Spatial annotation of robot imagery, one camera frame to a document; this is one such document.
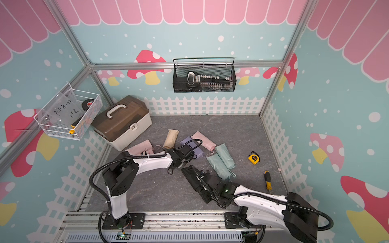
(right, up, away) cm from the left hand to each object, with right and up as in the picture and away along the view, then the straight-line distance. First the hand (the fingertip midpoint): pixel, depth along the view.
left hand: (176, 161), depth 94 cm
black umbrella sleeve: (+16, -3, -33) cm, 37 cm away
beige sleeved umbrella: (-5, +13, +9) cm, 17 cm away
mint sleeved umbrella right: (+30, +5, +1) cm, 30 cm away
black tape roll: (-45, +33, -15) cm, 58 cm away
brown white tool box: (-32, +23, -4) cm, 40 cm away
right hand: (+16, -14, -13) cm, 25 cm away
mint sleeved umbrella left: (+29, -6, -6) cm, 30 cm away
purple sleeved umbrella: (+7, +12, +9) cm, 16 cm away
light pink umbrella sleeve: (-24, +7, +5) cm, 25 cm away
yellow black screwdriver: (+54, -10, -7) cm, 55 cm away
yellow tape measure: (+49, +2, 0) cm, 49 cm away
